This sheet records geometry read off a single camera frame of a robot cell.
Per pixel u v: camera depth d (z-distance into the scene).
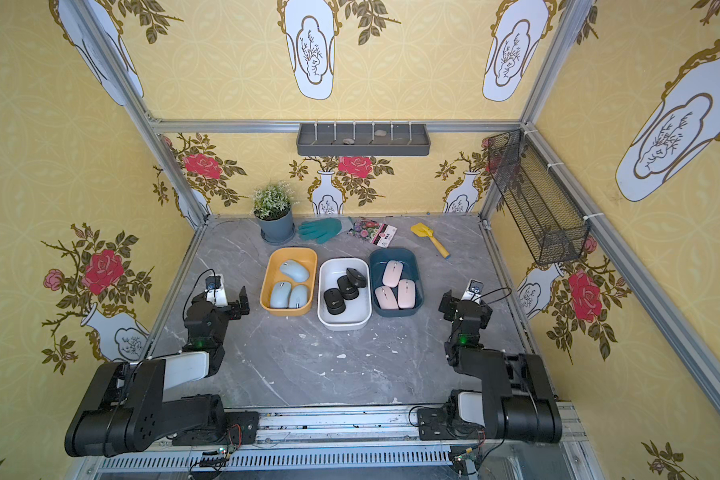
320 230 1.14
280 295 0.95
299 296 0.94
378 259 1.04
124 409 0.42
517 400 0.43
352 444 0.72
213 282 0.74
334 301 0.93
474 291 0.77
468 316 0.69
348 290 0.97
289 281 1.00
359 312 0.93
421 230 1.16
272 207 1.03
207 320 0.68
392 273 1.01
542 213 1.03
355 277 0.98
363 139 0.92
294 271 1.01
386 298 0.95
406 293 0.98
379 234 1.16
